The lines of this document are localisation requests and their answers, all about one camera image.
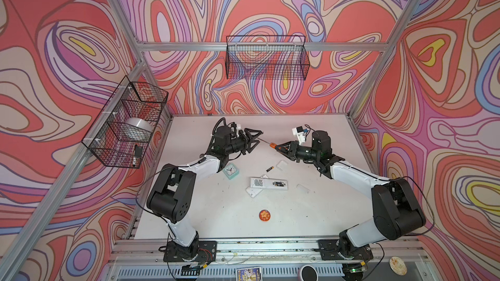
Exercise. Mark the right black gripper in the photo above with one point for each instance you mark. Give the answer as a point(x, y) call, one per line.
point(293, 148)

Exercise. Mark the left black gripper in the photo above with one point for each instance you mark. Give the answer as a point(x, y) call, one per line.
point(245, 144)

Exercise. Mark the orange black screwdriver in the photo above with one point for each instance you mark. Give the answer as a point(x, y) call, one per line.
point(268, 143)

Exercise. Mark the long remote battery cover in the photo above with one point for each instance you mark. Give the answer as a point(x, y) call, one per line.
point(303, 188)

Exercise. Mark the long white remote control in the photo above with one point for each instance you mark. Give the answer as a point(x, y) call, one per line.
point(271, 184)

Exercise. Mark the small white remote control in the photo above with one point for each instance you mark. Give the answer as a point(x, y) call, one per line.
point(253, 192)

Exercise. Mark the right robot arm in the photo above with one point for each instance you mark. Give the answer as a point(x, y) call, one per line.
point(396, 210)

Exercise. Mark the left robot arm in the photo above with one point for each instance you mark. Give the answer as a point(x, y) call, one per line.
point(171, 194)

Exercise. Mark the mint green alarm clock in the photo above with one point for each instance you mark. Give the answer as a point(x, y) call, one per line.
point(231, 171)

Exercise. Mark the red round badge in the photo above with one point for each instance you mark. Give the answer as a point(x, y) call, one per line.
point(264, 215)

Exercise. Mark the white roll in basket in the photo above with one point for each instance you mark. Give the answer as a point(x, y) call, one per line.
point(137, 129)

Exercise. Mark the small black item in basket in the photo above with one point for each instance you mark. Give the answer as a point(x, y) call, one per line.
point(138, 152)

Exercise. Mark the colourful printed card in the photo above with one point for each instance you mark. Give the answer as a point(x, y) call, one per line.
point(249, 274)

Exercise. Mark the beige round disc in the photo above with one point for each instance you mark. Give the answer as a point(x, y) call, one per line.
point(398, 266)

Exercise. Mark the back black wire basket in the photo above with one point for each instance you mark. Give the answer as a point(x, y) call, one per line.
point(268, 57)

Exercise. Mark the black wire basket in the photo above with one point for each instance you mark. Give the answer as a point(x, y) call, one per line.
point(268, 57)
point(105, 139)

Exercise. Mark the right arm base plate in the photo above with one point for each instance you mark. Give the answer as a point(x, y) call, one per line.
point(342, 249)

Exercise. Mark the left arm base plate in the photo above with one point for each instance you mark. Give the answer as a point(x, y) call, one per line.
point(199, 251)

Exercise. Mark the left black wire basket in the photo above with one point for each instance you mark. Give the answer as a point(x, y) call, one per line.
point(105, 139)

